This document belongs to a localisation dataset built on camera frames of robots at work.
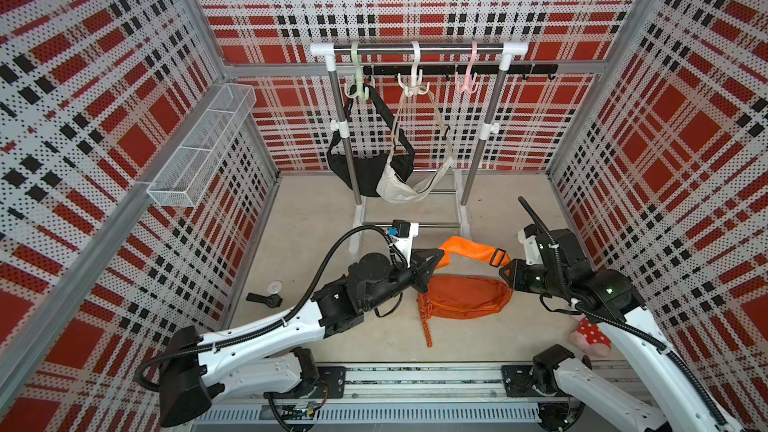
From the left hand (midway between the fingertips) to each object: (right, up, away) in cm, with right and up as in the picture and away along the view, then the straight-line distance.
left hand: (446, 252), depth 65 cm
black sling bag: (-23, +21, +33) cm, 46 cm away
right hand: (+16, -6, +6) cm, 18 cm away
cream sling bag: (-12, +16, +23) cm, 30 cm away
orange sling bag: (+10, -13, +19) cm, 26 cm away
